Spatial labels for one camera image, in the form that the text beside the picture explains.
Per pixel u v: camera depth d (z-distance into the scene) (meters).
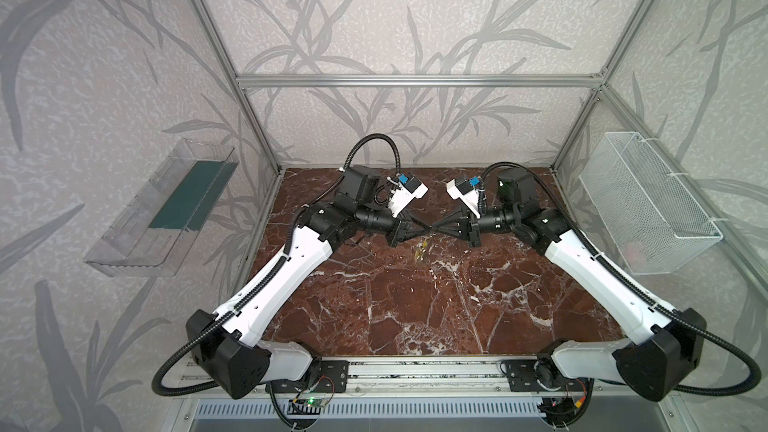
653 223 0.62
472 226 0.58
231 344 0.38
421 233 0.65
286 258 0.45
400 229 0.58
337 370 0.76
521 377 0.73
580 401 0.70
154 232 0.65
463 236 0.63
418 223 0.63
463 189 0.58
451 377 0.75
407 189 0.59
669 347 0.38
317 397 0.72
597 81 0.94
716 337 0.37
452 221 0.63
